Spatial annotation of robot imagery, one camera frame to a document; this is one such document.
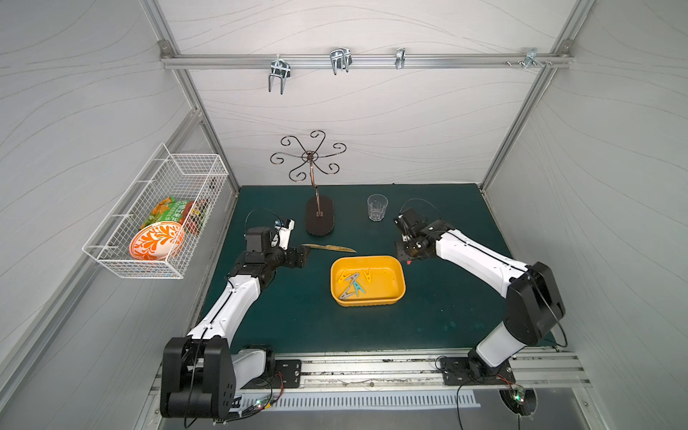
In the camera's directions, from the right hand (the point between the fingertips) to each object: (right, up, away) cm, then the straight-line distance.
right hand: (405, 249), depth 88 cm
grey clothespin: (-20, -15, 0) cm, 25 cm away
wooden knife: (-26, -1, +14) cm, 29 cm away
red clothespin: (+1, -4, -2) cm, 5 cm away
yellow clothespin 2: (-21, -10, +4) cm, 24 cm away
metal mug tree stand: (-32, +31, -1) cm, 44 cm away
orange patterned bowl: (-65, +5, -24) cm, 70 cm away
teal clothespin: (-16, -13, 0) cm, 21 cm away
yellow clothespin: (-13, -10, +4) cm, 17 cm away
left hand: (-36, +2, -3) cm, 36 cm away
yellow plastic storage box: (-6, -14, +3) cm, 15 cm away
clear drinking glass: (-7, +15, +22) cm, 28 cm away
